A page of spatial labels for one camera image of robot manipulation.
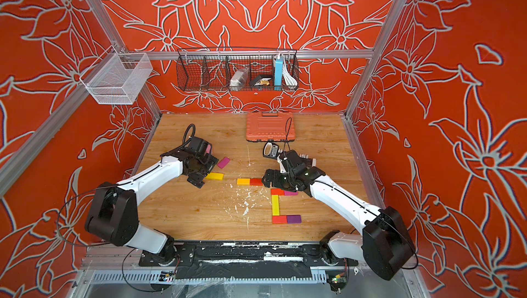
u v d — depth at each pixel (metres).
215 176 0.91
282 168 0.67
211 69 1.01
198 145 0.71
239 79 0.92
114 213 0.44
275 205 0.85
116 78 0.92
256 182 0.96
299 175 0.63
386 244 0.40
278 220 0.82
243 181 0.94
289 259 0.73
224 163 0.98
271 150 1.01
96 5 0.76
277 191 0.88
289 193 0.87
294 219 0.81
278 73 0.88
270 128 1.10
